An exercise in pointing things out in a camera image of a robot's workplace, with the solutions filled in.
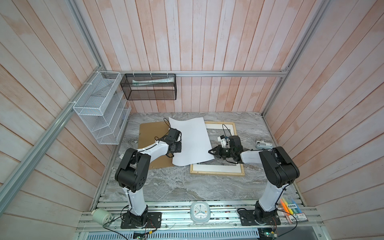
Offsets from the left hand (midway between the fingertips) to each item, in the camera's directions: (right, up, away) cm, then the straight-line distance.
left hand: (177, 149), depth 97 cm
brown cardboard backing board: (-22, +10, +18) cm, 30 cm away
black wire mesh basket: (-20, +44, +7) cm, 48 cm away
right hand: (+21, -1, -2) cm, 21 cm away
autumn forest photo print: (+12, +5, 0) cm, 13 cm away
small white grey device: (+60, +2, +4) cm, 60 cm away
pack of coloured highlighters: (+61, -29, -22) cm, 71 cm away
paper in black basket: (-18, +42, -7) cm, 47 cm away
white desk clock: (+14, -28, -23) cm, 39 cm away
